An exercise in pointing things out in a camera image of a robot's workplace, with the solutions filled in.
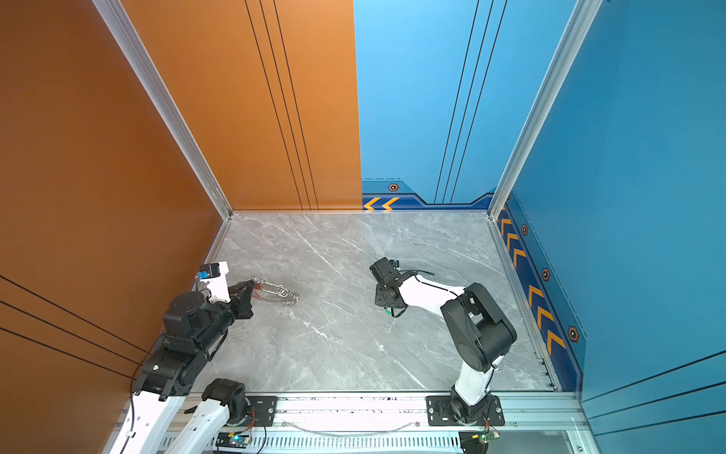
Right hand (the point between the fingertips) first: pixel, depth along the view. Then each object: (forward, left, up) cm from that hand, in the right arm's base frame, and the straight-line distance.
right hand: (383, 299), depth 94 cm
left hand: (-8, +33, +25) cm, 42 cm away
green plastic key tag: (-5, -2, 0) cm, 5 cm away
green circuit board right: (-39, -23, -2) cm, 45 cm away
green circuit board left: (-38, +39, -1) cm, 55 cm away
